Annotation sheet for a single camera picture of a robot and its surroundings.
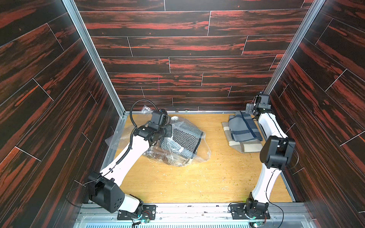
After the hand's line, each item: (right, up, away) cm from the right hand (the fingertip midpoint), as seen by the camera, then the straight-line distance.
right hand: (262, 107), depth 94 cm
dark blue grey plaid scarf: (-8, -13, +11) cm, 19 cm away
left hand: (-62, -14, -13) cm, 65 cm away
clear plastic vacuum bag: (-71, -32, -4) cm, 77 cm away
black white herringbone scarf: (-52, -22, -6) cm, 57 cm away
